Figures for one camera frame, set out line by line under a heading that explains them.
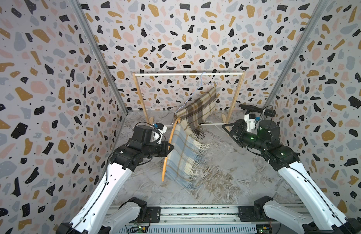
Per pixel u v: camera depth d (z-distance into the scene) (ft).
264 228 2.35
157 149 1.92
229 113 3.35
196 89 3.62
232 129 1.98
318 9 2.36
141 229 2.30
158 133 1.83
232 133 1.97
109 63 3.03
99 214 1.25
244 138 1.98
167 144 1.96
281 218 1.86
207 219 2.40
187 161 2.86
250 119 2.09
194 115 3.25
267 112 2.95
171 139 2.29
